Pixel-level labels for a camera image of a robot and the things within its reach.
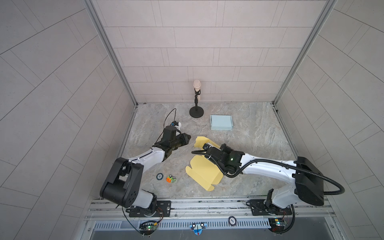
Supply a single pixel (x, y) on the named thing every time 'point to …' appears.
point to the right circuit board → (277, 224)
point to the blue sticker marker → (197, 228)
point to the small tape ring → (159, 176)
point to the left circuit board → (148, 226)
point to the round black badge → (232, 221)
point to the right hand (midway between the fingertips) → (221, 151)
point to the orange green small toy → (171, 179)
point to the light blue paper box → (219, 122)
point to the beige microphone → (197, 85)
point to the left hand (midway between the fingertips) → (194, 135)
